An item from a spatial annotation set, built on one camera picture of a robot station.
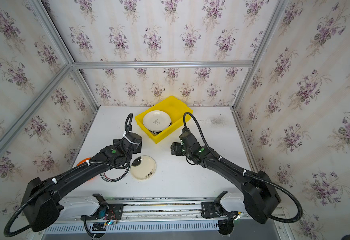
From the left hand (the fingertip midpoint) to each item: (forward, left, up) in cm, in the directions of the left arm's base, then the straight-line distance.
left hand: (130, 140), depth 81 cm
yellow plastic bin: (+39, -25, -14) cm, 49 cm away
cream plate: (-8, -6, -18) cm, 21 cm away
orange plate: (-5, +30, -15) cm, 34 cm away
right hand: (-3, -25, -4) cm, 25 cm away
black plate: (+11, -12, -10) cm, 20 cm away
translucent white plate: (+24, -12, -11) cm, 29 cm away
